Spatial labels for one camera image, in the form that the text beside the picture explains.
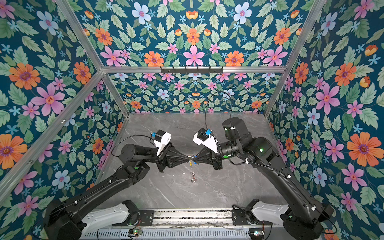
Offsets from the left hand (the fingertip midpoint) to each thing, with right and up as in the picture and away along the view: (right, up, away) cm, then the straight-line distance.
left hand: (185, 164), depth 49 cm
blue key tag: (+3, -1, +6) cm, 7 cm away
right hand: (+3, +1, +7) cm, 8 cm away
